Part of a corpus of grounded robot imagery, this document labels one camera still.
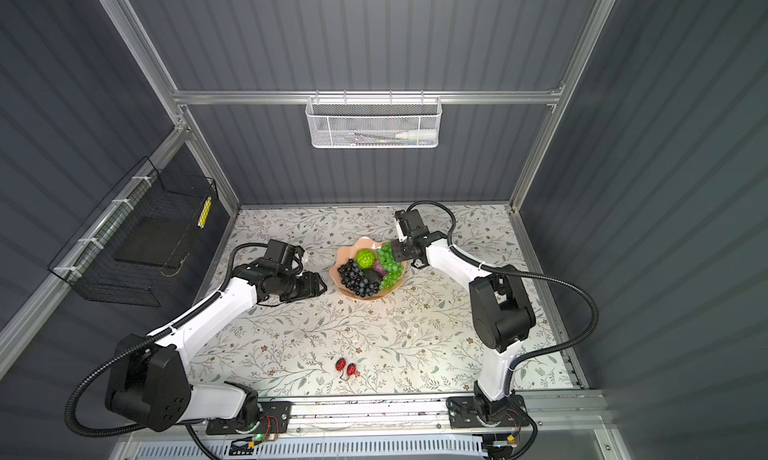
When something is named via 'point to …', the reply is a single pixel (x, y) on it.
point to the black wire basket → (139, 237)
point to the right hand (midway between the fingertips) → (403, 248)
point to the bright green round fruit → (365, 258)
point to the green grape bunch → (385, 255)
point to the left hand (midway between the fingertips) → (318, 289)
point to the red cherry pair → (340, 366)
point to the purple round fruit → (372, 276)
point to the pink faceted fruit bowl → (347, 253)
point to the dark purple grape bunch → (353, 279)
